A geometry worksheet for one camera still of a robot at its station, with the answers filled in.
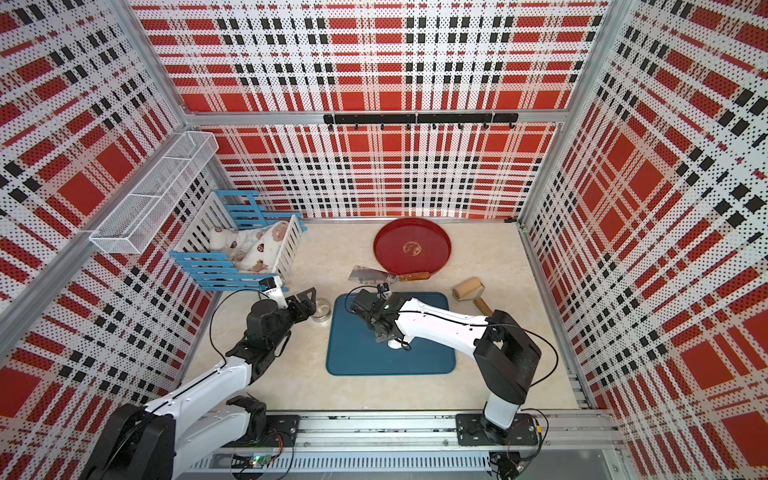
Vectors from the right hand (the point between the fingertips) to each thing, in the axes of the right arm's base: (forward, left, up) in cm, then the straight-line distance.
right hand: (398, 325), depth 84 cm
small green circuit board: (-31, +33, -6) cm, 46 cm away
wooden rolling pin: (+15, -24, -7) cm, 29 cm away
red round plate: (+37, -5, -8) cm, 38 cm away
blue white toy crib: (+51, +65, -2) cm, 83 cm away
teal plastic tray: (-5, +14, -6) cm, 16 cm away
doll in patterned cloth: (+31, +53, -2) cm, 61 cm away
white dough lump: (-3, +1, -6) cm, 7 cm away
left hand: (+9, +26, +4) cm, 28 cm away
